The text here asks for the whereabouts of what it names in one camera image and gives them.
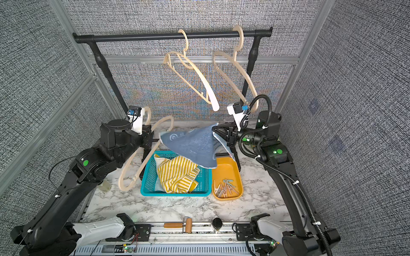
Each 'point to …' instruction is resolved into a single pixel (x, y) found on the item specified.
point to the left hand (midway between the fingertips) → (152, 124)
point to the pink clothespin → (234, 191)
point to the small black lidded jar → (217, 223)
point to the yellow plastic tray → (227, 168)
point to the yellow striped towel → (176, 175)
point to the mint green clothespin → (227, 181)
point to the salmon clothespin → (222, 190)
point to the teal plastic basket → (204, 177)
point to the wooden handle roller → (186, 225)
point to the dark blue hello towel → (200, 144)
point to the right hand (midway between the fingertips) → (214, 125)
